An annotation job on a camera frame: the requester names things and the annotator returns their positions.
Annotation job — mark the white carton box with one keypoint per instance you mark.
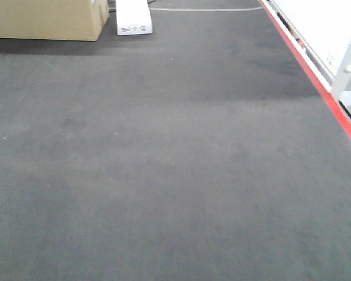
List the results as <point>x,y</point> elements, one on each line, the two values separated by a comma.
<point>133,16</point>

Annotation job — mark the brown cardboard box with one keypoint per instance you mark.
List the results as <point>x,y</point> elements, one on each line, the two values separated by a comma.
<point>46,19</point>

